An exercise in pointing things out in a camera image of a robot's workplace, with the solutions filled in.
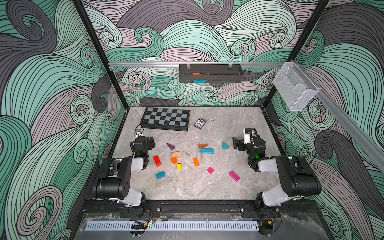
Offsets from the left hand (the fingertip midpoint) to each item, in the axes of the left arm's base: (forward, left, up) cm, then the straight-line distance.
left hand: (142, 138), depth 93 cm
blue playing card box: (+17, -38, -6) cm, 42 cm away
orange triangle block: (-2, -39, -5) cm, 39 cm away
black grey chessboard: (+19, -13, -3) cm, 23 cm away
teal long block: (-5, -42, -8) cm, 43 cm away
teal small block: (-20, -13, -9) cm, 26 cm away
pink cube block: (-18, -43, -6) cm, 47 cm away
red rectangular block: (-13, -11, -5) cm, 18 cm away
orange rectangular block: (-13, -34, -7) cm, 37 cm away
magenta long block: (-21, -57, -7) cm, 61 cm away
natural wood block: (-8, -23, -6) cm, 25 cm away
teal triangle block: (-1, -54, -7) cm, 54 cm away
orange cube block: (-12, -21, -6) cm, 25 cm away
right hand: (+1, -64, 0) cm, 64 cm away
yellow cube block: (-16, -24, -6) cm, 30 cm away
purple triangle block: (-4, -19, -6) cm, 20 cm away
